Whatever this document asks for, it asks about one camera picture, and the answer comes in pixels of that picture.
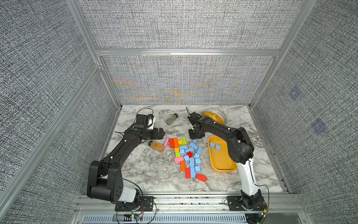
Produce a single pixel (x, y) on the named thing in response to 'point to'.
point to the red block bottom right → (201, 177)
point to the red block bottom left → (188, 173)
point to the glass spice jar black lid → (171, 118)
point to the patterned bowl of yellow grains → (216, 113)
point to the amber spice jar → (156, 146)
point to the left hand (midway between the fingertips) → (159, 131)
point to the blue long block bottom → (193, 172)
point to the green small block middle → (178, 154)
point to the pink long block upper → (166, 142)
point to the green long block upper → (184, 142)
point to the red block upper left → (171, 143)
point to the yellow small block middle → (180, 142)
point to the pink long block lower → (179, 159)
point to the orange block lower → (182, 165)
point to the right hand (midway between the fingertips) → (192, 132)
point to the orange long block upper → (175, 143)
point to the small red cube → (189, 154)
